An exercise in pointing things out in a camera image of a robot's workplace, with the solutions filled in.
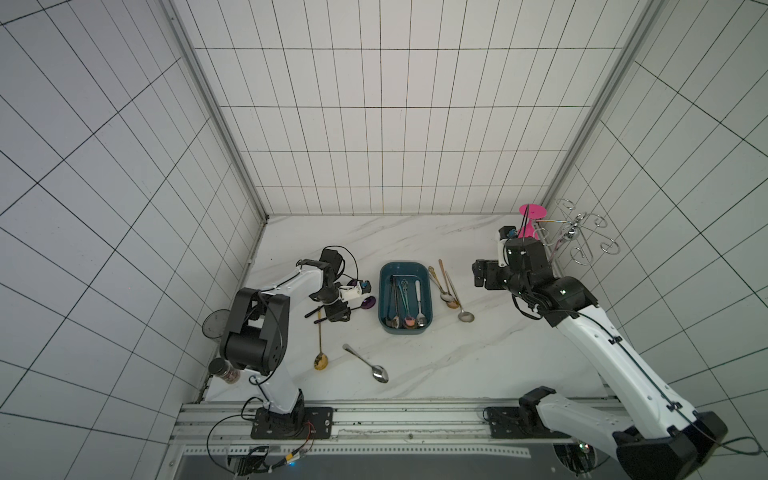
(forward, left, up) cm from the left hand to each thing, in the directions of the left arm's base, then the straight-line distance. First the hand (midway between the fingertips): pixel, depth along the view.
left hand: (337, 312), depth 91 cm
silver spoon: (-17, -14, -2) cm, 22 cm away
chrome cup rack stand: (+11, -66, +28) cm, 72 cm away
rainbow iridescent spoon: (-2, -23, -1) cm, 23 cm away
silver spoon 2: (0, -40, -1) cm, 40 cm away
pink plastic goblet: (+19, -57, +26) cm, 65 cm away
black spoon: (-2, -16, -1) cm, 17 cm away
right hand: (+3, -39, +23) cm, 45 cm away
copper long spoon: (+2, -36, +2) cm, 36 cm away
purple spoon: (+3, -9, 0) cm, 10 cm away
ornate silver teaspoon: (+7, -35, -1) cm, 35 cm away
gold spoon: (-15, +3, 0) cm, 15 cm away
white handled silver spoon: (-2, -26, -1) cm, 26 cm away
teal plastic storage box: (+14, -27, +3) cm, 30 cm away
